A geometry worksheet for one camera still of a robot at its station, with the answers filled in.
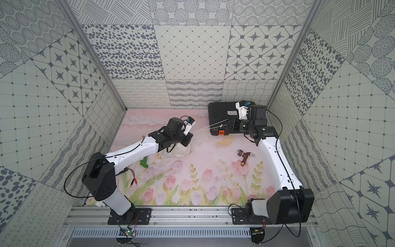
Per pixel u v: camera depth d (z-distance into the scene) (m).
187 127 0.75
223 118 1.05
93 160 0.45
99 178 0.44
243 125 0.65
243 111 0.69
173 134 0.66
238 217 0.73
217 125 0.78
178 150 0.82
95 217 0.74
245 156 0.93
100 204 0.75
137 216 0.73
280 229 0.71
